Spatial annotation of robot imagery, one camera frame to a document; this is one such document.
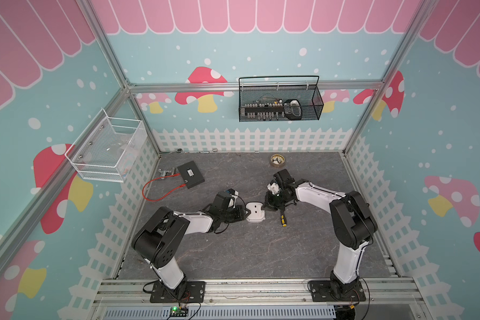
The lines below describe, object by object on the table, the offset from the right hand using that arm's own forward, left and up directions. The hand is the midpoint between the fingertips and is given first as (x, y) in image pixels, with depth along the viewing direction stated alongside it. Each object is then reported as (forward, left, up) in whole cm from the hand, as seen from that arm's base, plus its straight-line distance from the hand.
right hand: (261, 206), depth 92 cm
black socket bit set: (+33, -13, +30) cm, 47 cm away
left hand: (-3, +6, -2) cm, 7 cm away
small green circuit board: (-39, +32, -7) cm, 51 cm away
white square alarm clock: (-3, +2, -2) cm, 4 cm away
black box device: (+22, +37, -2) cm, 43 cm away
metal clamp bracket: (+23, +53, -2) cm, 58 cm away
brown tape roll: (+32, -11, -4) cm, 35 cm away
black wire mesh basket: (+41, -6, +31) cm, 51 cm away
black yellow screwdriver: (-6, -10, -4) cm, 12 cm away
